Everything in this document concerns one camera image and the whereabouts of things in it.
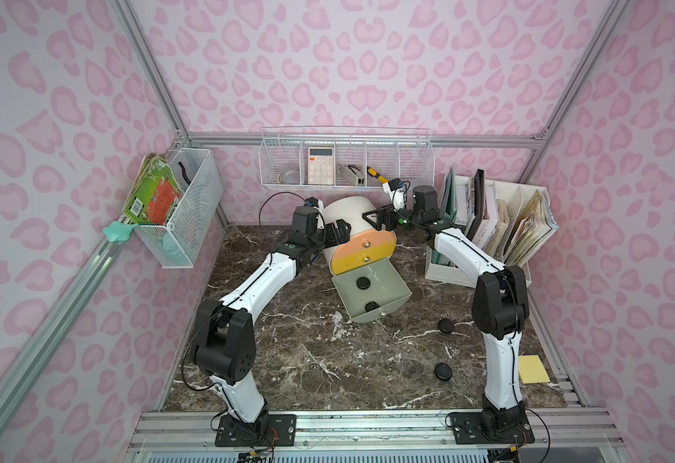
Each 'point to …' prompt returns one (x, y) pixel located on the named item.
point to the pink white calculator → (320, 166)
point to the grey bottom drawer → (388, 288)
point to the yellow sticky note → (531, 369)
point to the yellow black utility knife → (373, 173)
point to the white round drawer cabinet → (348, 208)
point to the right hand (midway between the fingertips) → (368, 214)
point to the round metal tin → (288, 177)
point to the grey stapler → (350, 174)
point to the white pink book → (491, 212)
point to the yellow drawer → (363, 258)
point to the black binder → (479, 204)
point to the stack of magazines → (526, 220)
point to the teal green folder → (451, 205)
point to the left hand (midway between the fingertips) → (339, 225)
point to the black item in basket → (184, 173)
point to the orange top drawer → (363, 240)
